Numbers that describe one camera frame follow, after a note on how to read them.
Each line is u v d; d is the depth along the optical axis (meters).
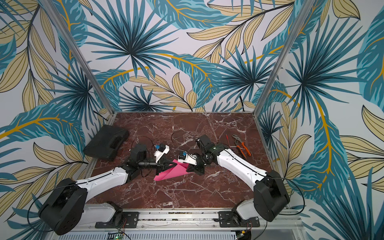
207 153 0.59
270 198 0.42
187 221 0.75
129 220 0.73
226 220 0.72
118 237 0.71
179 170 0.75
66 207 0.41
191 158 0.67
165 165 0.72
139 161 0.66
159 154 0.70
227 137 1.06
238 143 1.03
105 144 0.97
